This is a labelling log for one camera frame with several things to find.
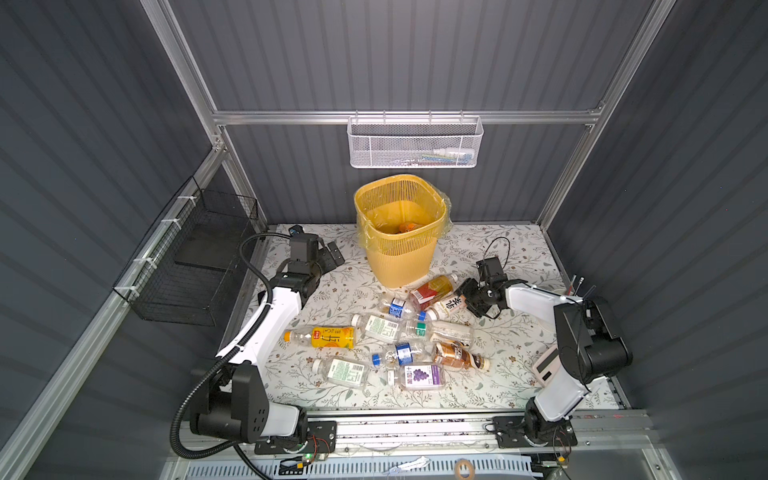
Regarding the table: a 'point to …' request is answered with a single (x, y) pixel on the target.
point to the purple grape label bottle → (417, 377)
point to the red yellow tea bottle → (423, 295)
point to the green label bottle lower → (343, 371)
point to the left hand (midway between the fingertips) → (324, 253)
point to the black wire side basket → (179, 269)
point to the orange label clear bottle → (407, 227)
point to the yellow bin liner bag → (401, 215)
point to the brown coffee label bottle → (458, 354)
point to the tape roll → (457, 467)
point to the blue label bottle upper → (400, 309)
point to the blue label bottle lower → (401, 354)
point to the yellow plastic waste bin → (402, 272)
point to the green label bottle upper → (378, 328)
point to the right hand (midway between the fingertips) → (461, 297)
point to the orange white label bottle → (452, 309)
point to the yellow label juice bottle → (323, 337)
